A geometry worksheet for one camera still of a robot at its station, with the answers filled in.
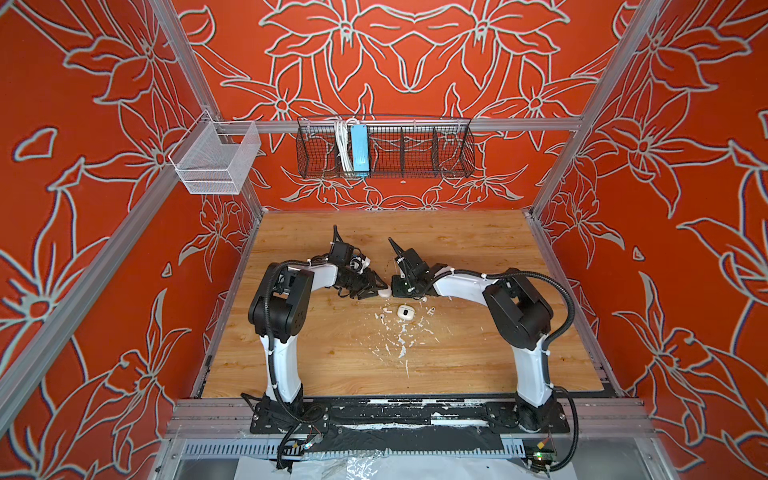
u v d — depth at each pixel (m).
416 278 0.75
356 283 0.86
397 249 0.88
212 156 0.92
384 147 0.97
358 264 0.91
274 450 0.70
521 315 0.52
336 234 0.86
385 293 0.93
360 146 0.90
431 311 0.92
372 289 0.87
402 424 0.73
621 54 0.76
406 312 0.90
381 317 0.90
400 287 0.86
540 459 0.68
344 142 0.89
